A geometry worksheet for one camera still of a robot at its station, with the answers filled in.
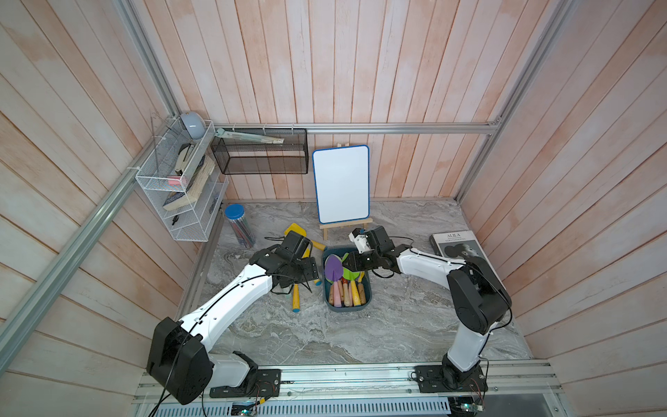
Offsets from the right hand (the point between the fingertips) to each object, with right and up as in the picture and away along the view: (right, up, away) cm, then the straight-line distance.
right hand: (345, 262), depth 93 cm
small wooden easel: (-7, +13, +9) cm, 17 cm away
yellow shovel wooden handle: (+5, -10, -5) cm, 12 cm away
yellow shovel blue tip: (-17, -12, -5) cm, 21 cm away
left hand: (-13, -3, -12) cm, 18 cm away
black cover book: (+46, +6, +8) cm, 47 cm away
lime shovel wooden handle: (0, -11, -5) cm, 12 cm away
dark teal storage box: (-1, +3, +8) cm, 9 cm away
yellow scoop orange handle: (-18, +11, +17) cm, 27 cm away
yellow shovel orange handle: (-12, +6, -27) cm, 30 cm away
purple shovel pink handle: (-4, -3, +2) cm, 6 cm away
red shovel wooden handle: (-5, -10, -5) cm, 13 cm away
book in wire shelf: (-48, +26, -13) cm, 56 cm away
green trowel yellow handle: (+3, -5, 0) cm, 6 cm away
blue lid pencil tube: (-39, +18, -3) cm, 43 cm away
